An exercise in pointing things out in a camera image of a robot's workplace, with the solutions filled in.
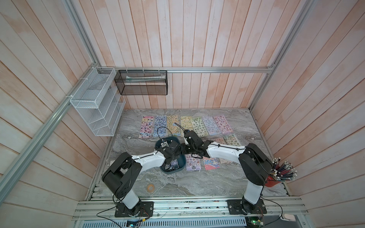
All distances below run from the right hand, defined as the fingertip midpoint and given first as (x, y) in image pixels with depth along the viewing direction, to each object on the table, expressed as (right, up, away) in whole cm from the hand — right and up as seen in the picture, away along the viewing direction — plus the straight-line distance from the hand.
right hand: (179, 148), depth 91 cm
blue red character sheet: (+20, -10, -1) cm, 23 cm away
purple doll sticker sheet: (+8, -10, -1) cm, 13 cm away
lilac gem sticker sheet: (+25, +14, +19) cm, 35 cm away
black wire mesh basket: (-28, +47, +13) cm, 56 cm away
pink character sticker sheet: (+35, +15, +20) cm, 43 cm away
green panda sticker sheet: (+5, +17, +21) cm, 27 cm away
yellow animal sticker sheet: (-6, +19, +23) cm, 30 cm away
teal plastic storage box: (+1, -6, -1) cm, 7 cm away
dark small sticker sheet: (-3, -10, -3) cm, 11 cm away
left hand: (-6, -6, +2) cm, 8 cm away
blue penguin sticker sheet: (-16, +18, +21) cm, 31 cm away
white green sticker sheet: (+15, +13, +18) cm, 27 cm away
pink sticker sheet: (-26, +13, +17) cm, 34 cm away
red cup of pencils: (+49, -8, -23) cm, 55 cm away
